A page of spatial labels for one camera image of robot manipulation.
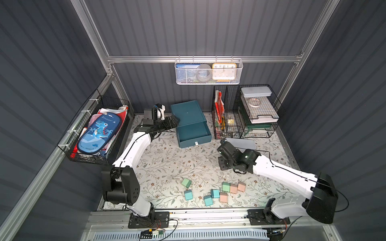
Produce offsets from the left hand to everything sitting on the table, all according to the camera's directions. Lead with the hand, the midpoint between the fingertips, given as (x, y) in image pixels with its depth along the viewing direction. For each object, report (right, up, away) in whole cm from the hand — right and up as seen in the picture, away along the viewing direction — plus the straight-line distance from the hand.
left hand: (175, 121), depth 85 cm
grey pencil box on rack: (+55, +22, +20) cm, 62 cm away
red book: (+30, +14, +30) cm, 44 cm away
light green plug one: (+6, -35, -1) cm, 35 cm away
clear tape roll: (+51, +13, +14) cm, 54 cm away
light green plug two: (+29, -37, -2) cm, 46 cm away
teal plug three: (+18, -42, -6) cm, 46 cm away
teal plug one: (+8, -40, -4) cm, 41 cm away
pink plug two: (+37, -37, -2) cm, 52 cm away
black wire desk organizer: (+46, +8, +20) cm, 51 cm away
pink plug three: (+26, -41, -6) cm, 49 cm away
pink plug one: (+33, -37, -2) cm, 50 cm away
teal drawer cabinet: (+7, +6, +7) cm, 12 cm away
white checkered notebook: (+53, +8, +11) cm, 55 cm away
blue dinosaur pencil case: (-30, -4, -18) cm, 36 cm away
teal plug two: (+22, -39, -4) cm, 45 cm away
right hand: (+27, -21, -4) cm, 35 cm away
